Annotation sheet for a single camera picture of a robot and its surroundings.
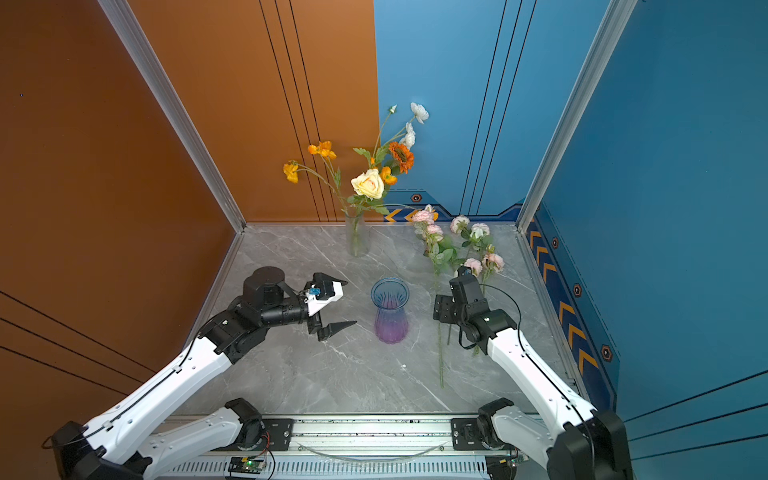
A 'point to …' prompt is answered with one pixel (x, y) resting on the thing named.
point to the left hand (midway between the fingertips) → (349, 296)
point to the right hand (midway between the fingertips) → (444, 303)
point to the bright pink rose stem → (440, 252)
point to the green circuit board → (246, 465)
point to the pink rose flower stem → (491, 262)
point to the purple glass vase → (390, 294)
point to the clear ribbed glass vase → (357, 236)
